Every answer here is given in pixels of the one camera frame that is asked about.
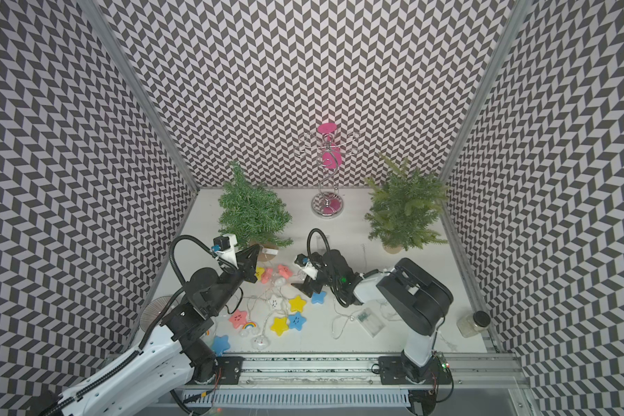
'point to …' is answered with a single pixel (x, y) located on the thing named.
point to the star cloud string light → (274, 309)
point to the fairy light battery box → (371, 322)
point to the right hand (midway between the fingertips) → (300, 273)
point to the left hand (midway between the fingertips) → (258, 248)
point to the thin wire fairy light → (339, 321)
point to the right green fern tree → (405, 209)
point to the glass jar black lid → (471, 325)
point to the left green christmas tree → (252, 214)
